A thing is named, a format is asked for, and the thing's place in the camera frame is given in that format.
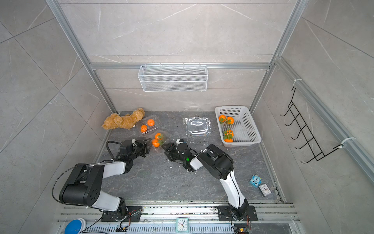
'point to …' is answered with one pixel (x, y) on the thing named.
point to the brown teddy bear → (115, 121)
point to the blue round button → (74, 226)
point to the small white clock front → (182, 224)
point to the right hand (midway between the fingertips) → (162, 149)
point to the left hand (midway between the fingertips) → (154, 138)
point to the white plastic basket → (245, 131)
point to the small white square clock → (265, 189)
